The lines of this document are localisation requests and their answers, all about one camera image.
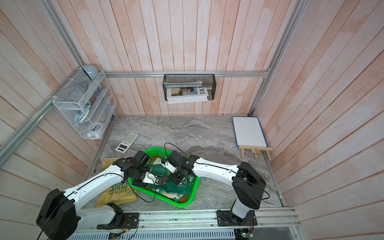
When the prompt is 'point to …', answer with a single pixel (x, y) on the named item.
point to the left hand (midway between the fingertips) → (145, 177)
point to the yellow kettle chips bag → (120, 194)
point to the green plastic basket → (152, 193)
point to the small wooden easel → (255, 150)
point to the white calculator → (126, 142)
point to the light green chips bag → (158, 161)
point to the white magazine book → (186, 92)
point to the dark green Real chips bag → (168, 185)
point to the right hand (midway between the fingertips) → (173, 176)
